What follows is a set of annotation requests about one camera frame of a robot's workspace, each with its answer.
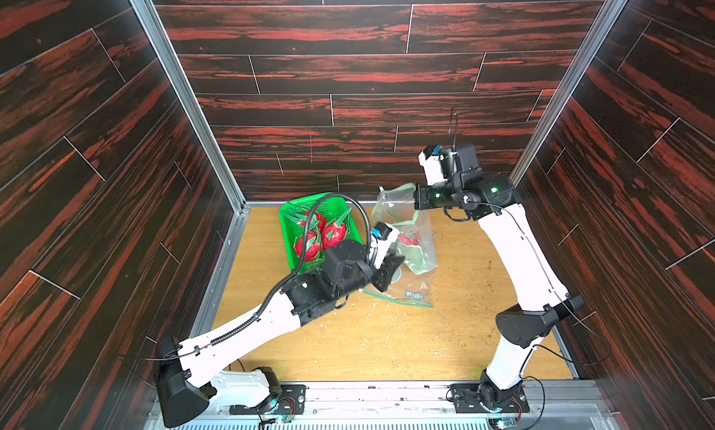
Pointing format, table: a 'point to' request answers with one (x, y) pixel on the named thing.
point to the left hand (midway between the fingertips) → (400, 255)
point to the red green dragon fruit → (320, 220)
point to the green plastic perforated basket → (331, 223)
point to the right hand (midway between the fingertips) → (421, 192)
